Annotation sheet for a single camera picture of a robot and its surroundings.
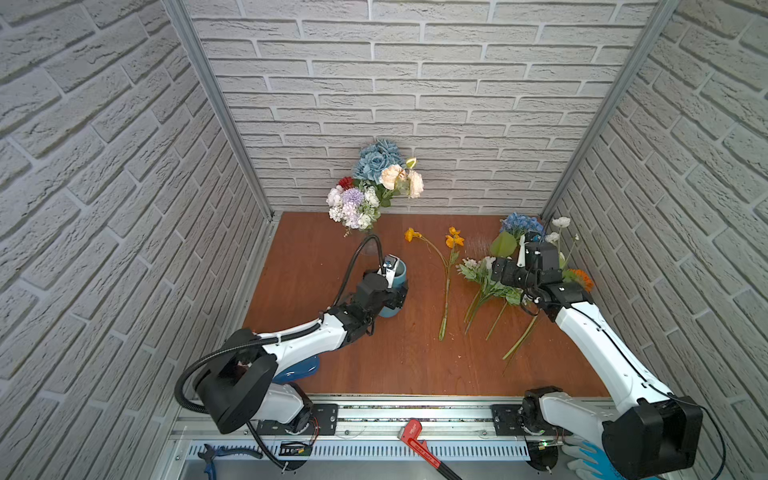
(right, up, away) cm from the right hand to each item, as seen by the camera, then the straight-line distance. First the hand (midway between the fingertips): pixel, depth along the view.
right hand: (515, 266), depth 82 cm
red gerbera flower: (-50, +26, +10) cm, 57 cm away
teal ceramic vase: (-33, -4, -5) cm, 33 cm away
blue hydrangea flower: (+12, +13, +26) cm, 31 cm away
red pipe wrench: (-30, -40, -11) cm, 51 cm away
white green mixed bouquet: (-6, -2, +13) cm, 14 cm away
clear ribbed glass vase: (-41, +10, +1) cm, 43 cm away
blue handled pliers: (-77, -43, -14) cm, 90 cm away
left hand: (-33, -2, +2) cm, 33 cm away
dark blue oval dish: (-50, -16, -30) cm, 60 cm away
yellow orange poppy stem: (-11, +8, +28) cm, 31 cm away
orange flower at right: (+29, -6, +13) cm, 32 cm away
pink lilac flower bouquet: (-45, +16, -1) cm, 48 cm away
